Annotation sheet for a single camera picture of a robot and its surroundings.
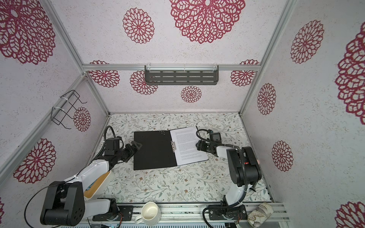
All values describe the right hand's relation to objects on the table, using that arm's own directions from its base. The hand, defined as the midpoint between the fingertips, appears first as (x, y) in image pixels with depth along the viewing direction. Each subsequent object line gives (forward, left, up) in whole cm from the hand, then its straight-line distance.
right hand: (200, 144), depth 99 cm
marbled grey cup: (-43, -26, +1) cm, 50 cm away
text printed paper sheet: (-2, +7, -3) cm, 8 cm away
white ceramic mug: (-43, +27, -2) cm, 51 cm away
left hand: (-10, +39, +6) cm, 41 cm away
